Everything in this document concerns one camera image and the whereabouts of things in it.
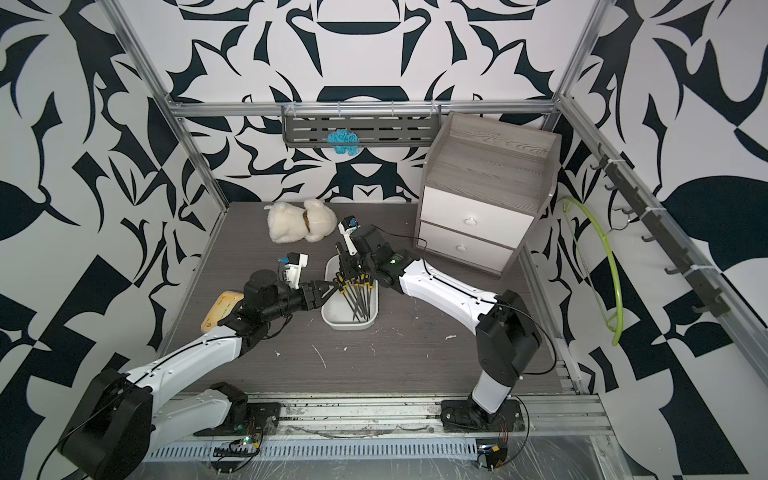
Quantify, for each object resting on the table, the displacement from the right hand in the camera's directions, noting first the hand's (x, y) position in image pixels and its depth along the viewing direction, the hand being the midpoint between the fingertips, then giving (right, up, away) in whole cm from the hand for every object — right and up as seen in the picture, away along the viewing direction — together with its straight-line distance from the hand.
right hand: (341, 253), depth 82 cm
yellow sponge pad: (-37, -17, +8) cm, 41 cm away
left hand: (-2, -7, -2) cm, 8 cm away
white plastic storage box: (-3, -19, +10) cm, 22 cm away
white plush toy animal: (-20, +9, +18) cm, 28 cm away
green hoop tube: (+61, -15, -18) cm, 66 cm away
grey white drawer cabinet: (+38, +19, +1) cm, 43 cm away
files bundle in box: (+3, -14, +14) cm, 20 cm away
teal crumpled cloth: (0, +34, +8) cm, 35 cm away
